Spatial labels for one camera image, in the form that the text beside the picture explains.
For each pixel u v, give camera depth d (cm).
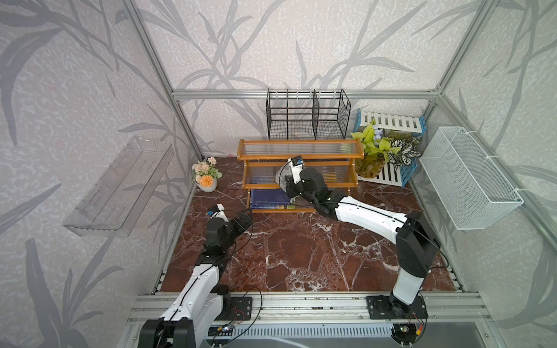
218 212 74
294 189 74
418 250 46
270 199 99
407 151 89
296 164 71
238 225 74
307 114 105
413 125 96
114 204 67
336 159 119
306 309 75
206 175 99
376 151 92
